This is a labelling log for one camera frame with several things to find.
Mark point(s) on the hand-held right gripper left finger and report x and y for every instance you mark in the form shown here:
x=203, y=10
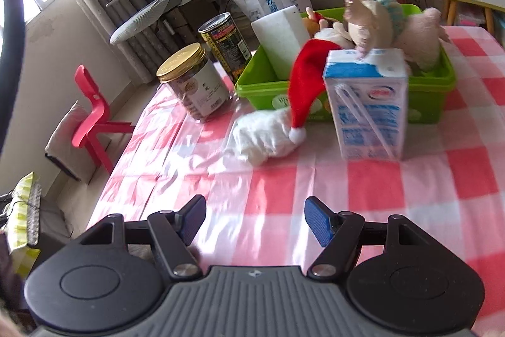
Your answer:
x=192, y=220

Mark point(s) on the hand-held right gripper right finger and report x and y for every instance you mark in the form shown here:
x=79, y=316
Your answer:
x=319, y=222

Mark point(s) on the white cloth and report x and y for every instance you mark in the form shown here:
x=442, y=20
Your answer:
x=260, y=135

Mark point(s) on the green plastic bin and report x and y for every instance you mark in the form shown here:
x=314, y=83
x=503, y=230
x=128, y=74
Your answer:
x=355, y=100

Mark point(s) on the red santa hat plush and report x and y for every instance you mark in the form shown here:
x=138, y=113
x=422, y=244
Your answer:
x=305, y=84

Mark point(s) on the white sponge block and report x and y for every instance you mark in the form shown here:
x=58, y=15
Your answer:
x=280, y=41

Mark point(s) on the white cat plush toy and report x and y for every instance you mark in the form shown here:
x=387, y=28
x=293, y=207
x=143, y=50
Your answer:
x=373, y=21

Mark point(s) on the pink plush toy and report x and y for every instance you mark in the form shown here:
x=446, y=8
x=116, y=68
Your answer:
x=424, y=37

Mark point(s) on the blue white milk carton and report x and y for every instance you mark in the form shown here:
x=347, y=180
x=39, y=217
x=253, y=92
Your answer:
x=369, y=108

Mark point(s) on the gold lid cookie jar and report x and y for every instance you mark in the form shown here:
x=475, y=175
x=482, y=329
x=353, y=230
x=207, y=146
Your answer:
x=197, y=84

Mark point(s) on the red checkered tablecloth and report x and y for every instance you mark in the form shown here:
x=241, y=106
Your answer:
x=453, y=179

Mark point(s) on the red plastic chair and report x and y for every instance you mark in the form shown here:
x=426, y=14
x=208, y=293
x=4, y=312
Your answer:
x=92, y=112

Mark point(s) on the beige seat cushion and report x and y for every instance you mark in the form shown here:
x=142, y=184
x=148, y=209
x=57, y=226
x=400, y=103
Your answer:
x=65, y=143

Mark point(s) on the yellow striped bag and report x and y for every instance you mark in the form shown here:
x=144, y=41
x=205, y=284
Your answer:
x=19, y=214

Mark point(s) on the black drink can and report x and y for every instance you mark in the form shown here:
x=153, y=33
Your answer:
x=229, y=45

